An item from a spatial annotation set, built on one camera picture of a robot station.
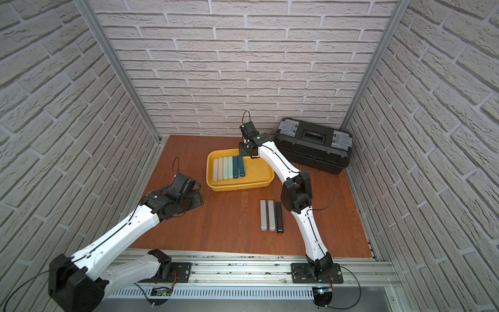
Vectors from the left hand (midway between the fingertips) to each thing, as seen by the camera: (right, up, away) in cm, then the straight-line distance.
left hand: (201, 195), depth 80 cm
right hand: (+19, +21, +16) cm, 32 cm away
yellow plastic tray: (+25, +7, +22) cm, 33 cm away
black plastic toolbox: (+51, +22, +15) cm, 58 cm away
